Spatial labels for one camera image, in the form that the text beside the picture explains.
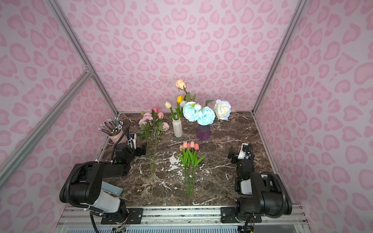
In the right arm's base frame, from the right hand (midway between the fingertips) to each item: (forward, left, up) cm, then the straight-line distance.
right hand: (240, 147), depth 88 cm
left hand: (+5, +63, -2) cm, 63 cm away
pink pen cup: (+5, +79, 0) cm, 79 cm away
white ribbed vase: (+14, +39, +4) cm, 41 cm away
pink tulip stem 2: (-5, +34, -6) cm, 35 cm away
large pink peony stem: (-2, +56, -9) cm, 57 cm away
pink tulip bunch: (+16, +39, +13) cm, 44 cm away
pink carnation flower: (+23, +63, -2) cm, 67 cm away
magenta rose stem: (+20, +55, -5) cm, 59 cm away
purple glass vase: (+19, +22, -11) cm, 31 cm away
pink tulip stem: (-7, +29, -7) cm, 31 cm away
